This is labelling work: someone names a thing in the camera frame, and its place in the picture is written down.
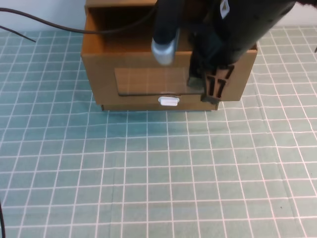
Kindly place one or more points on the cyan checkered tablecloth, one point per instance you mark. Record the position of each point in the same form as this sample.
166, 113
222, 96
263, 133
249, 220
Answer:
68, 169

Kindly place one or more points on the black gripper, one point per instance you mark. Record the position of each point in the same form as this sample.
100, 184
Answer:
233, 26

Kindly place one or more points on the upper cardboard shoebox shell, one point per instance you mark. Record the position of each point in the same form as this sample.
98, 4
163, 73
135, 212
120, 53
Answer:
118, 3

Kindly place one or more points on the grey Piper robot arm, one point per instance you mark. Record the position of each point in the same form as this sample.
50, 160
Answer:
279, 9

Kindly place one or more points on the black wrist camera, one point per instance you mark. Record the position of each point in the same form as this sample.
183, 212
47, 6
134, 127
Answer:
166, 30

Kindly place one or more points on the cardboard shoebox drawer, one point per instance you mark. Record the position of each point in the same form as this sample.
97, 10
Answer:
122, 70

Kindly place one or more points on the lower cardboard shoebox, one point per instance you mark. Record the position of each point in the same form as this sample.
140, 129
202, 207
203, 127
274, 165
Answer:
201, 106

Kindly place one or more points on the white upper drawer handle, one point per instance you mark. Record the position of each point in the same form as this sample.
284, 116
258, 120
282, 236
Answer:
168, 101

